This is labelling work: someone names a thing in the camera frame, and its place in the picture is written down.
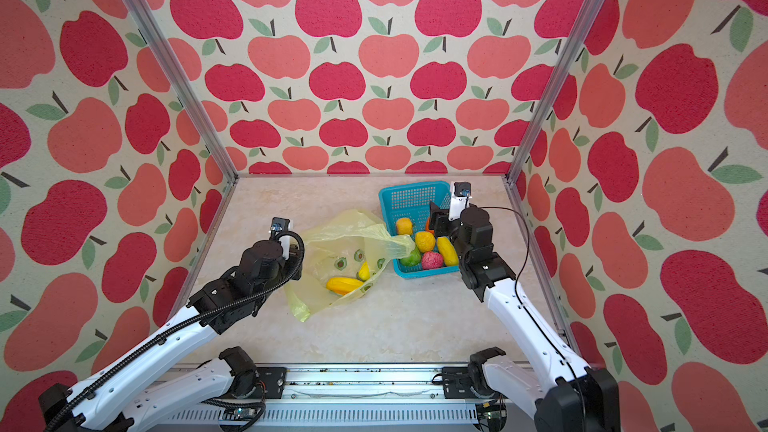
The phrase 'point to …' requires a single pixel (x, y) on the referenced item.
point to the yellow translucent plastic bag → (343, 255)
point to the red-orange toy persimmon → (427, 227)
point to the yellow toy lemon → (447, 251)
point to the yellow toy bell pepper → (425, 241)
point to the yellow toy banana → (365, 271)
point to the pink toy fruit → (432, 260)
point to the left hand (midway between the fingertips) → (303, 247)
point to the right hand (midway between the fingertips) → (453, 201)
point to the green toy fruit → (414, 257)
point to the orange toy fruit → (404, 226)
